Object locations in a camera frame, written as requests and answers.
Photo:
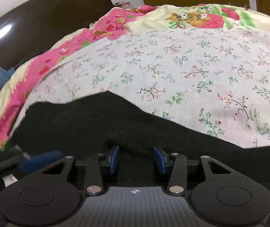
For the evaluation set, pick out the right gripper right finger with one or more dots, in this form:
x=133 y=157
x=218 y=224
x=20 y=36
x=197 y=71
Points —
x=217 y=193

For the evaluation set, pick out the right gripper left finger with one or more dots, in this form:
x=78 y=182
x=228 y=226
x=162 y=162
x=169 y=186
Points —
x=54 y=193

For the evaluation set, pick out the black pants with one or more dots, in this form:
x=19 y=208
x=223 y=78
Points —
x=91 y=124

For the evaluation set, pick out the pink cartoon print blanket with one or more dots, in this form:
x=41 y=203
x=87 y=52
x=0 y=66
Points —
x=116 y=23

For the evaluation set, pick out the white floral bed sheet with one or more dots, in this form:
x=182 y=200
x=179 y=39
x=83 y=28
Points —
x=213 y=81

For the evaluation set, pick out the dark brown wooden headboard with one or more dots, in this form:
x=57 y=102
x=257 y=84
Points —
x=35 y=26

